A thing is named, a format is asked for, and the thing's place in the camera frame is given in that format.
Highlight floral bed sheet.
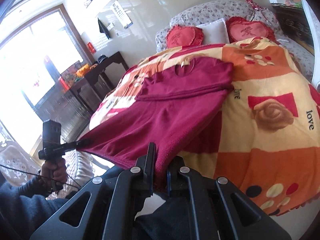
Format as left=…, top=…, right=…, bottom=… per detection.
left=279, top=36, right=315, bottom=80

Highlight red heart-shaped pillow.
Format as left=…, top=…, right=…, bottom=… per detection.
left=166, top=24, right=205, bottom=48
left=226, top=16, right=277, bottom=43

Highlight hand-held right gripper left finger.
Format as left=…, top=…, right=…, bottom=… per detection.
left=30, top=142, right=158, bottom=240

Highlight white square pillow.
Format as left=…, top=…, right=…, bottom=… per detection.
left=196, top=18, right=230, bottom=44

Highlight person's left hand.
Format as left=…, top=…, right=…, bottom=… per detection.
left=40, top=156, right=68, bottom=197

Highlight wall calendar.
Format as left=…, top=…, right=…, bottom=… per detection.
left=110, top=0, right=133, bottom=29

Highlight orange packets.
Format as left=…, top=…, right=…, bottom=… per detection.
left=76, top=64, right=92, bottom=78

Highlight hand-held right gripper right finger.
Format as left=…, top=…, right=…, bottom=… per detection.
left=166, top=156, right=292, bottom=240

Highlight dark carved wooden sideboard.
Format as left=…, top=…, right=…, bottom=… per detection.
left=271, top=4, right=314, bottom=54

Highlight quilted beige cushion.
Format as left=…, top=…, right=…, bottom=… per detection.
left=64, top=151, right=94, bottom=180

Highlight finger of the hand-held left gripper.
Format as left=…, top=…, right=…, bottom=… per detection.
left=64, top=139, right=91, bottom=153

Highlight black hanging cloth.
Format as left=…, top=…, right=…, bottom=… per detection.
left=97, top=19, right=110, bottom=40

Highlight dark wooden desk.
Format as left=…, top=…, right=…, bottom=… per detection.
left=34, top=51, right=129, bottom=140

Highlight thin black cable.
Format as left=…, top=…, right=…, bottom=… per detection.
left=0, top=164, right=81, bottom=188

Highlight red ruffled cloth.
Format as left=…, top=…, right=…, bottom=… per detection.
left=246, top=0, right=269, bottom=12

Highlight colourful printed box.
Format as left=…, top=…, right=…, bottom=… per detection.
left=59, top=66, right=78, bottom=90

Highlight large window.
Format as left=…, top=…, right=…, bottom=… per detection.
left=0, top=4, right=84, bottom=153

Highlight maroon knit sweater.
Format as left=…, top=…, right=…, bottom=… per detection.
left=79, top=57, right=234, bottom=192

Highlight person's left forearm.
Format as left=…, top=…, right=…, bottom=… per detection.
left=0, top=176, right=73, bottom=240

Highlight orange rose printed blanket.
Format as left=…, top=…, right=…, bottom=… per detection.
left=89, top=37, right=320, bottom=217

